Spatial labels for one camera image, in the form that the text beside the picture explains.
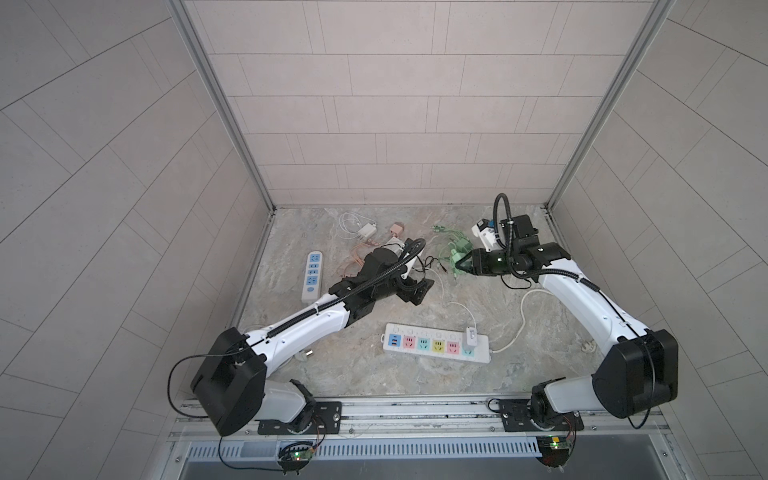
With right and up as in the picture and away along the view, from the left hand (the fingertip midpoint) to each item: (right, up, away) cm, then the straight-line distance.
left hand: (428, 271), depth 77 cm
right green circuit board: (+28, -40, -9) cm, 50 cm away
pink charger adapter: (-8, +12, +31) cm, 34 cm away
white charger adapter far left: (-19, +11, +30) cm, 37 cm away
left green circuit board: (-30, -38, -13) cm, 51 cm away
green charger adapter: (+10, +3, -5) cm, 12 cm away
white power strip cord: (+29, -17, +9) cm, 35 cm away
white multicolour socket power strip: (+3, -20, +3) cm, 20 cm away
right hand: (+9, +2, +2) cm, 10 cm away
